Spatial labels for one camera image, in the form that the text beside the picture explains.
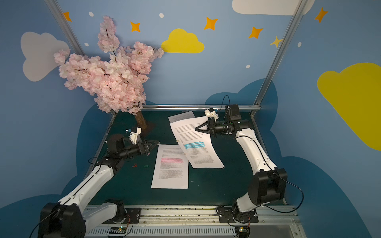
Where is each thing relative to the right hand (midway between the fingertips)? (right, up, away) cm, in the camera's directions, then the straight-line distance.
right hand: (198, 129), depth 71 cm
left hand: (-23, -7, +8) cm, 25 cm away
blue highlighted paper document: (0, -8, +1) cm, 9 cm away
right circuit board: (+22, -52, +2) cm, 56 cm away
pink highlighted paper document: (-16, -26, +20) cm, 37 cm away
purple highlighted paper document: (-10, +10, +50) cm, 52 cm away
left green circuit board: (-40, -51, +2) cm, 65 cm away
